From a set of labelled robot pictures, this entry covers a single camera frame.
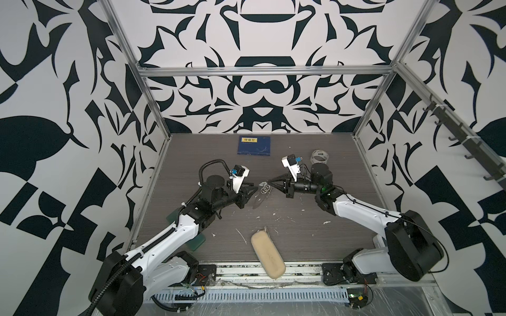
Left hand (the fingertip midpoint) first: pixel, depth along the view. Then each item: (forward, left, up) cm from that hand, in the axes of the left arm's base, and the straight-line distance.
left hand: (256, 182), depth 75 cm
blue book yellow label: (+37, -1, -21) cm, 43 cm away
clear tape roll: (+28, -36, -21) cm, 51 cm away
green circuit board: (-35, -35, -21) cm, 54 cm away
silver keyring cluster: (-2, -4, -2) cm, 5 cm away
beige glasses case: (-21, -5, -17) cm, 28 cm away
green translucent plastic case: (-16, +25, -20) cm, 35 cm away
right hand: (-1, -6, +1) cm, 6 cm away
